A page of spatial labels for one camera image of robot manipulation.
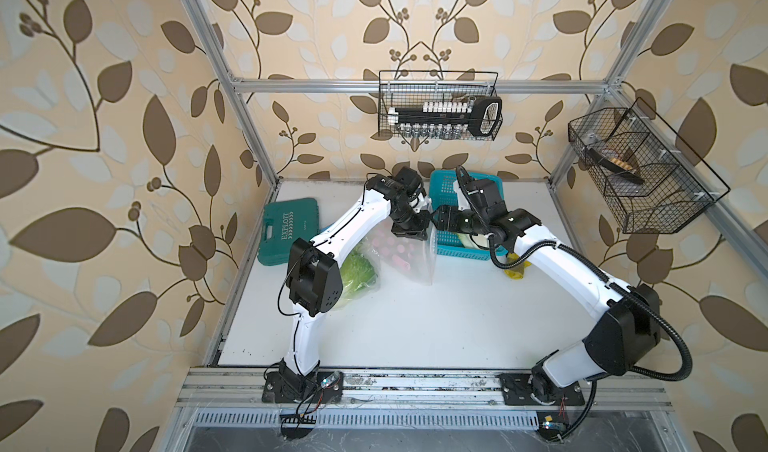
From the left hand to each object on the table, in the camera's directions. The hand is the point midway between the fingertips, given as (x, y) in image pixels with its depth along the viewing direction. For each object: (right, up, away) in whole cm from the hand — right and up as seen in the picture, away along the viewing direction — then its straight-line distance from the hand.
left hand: (425, 232), depth 83 cm
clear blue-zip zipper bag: (-15, -6, +4) cm, 17 cm away
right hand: (+4, +4, 0) cm, 6 cm away
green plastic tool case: (-47, +2, +19) cm, 51 cm away
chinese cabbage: (-19, -12, +2) cm, 23 cm away
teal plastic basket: (+7, -4, +6) cm, 10 cm away
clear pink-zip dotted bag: (-6, -8, +6) cm, 12 cm away
